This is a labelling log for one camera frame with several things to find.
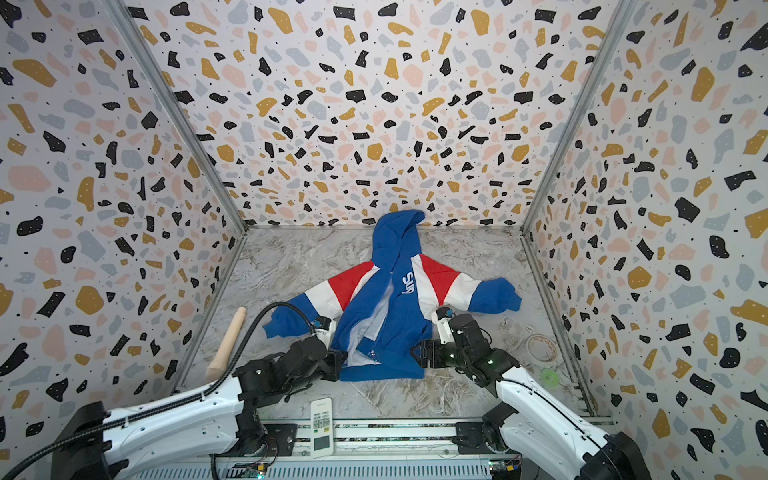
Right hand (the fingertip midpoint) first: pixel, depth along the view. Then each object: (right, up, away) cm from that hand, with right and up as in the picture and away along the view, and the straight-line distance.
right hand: (416, 346), depth 80 cm
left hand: (-17, -1, -3) cm, 17 cm away
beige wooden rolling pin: (-55, -7, +2) cm, 55 cm away
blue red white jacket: (-10, +7, +17) cm, 21 cm away
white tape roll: (+39, -4, +11) cm, 41 cm away
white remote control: (-24, -19, -5) cm, 31 cm away
